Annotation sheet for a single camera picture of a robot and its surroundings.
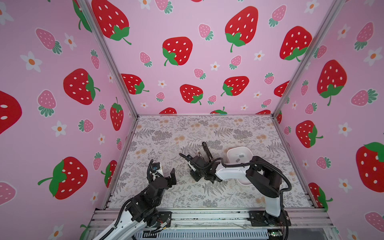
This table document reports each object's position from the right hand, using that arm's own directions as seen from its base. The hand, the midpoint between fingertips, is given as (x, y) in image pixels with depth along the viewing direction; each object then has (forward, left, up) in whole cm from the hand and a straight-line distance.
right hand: (191, 171), depth 91 cm
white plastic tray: (+14, -26, +1) cm, 29 cm away
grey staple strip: (+15, -31, -1) cm, 34 cm away
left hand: (-6, +11, +12) cm, 17 cm away
